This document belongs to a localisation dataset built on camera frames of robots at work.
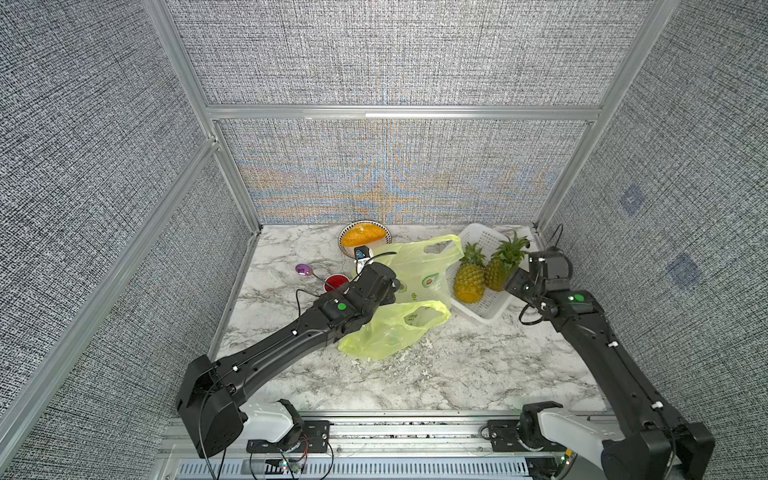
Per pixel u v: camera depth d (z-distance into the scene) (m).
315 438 0.72
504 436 0.74
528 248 1.10
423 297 0.89
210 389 0.39
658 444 0.37
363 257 0.67
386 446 0.73
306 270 0.92
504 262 0.90
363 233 1.10
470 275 0.93
